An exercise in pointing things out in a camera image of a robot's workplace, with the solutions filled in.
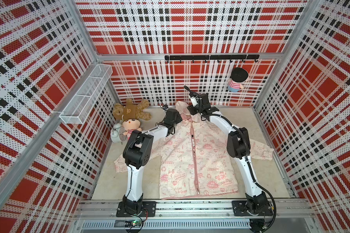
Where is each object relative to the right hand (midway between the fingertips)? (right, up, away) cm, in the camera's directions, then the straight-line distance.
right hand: (192, 104), depth 103 cm
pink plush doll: (-44, -15, -2) cm, 47 cm away
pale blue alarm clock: (-49, -20, -12) cm, 55 cm away
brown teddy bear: (-47, -5, +5) cm, 47 cm away
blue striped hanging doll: (+29, +18, -10) cm, 36 cm away
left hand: (-10, -8, -1) cm, 13 cm away
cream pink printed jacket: (-1, -37, -12) cm, 39 cm away
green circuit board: (-31, -62, -34) cm, 77 cm away
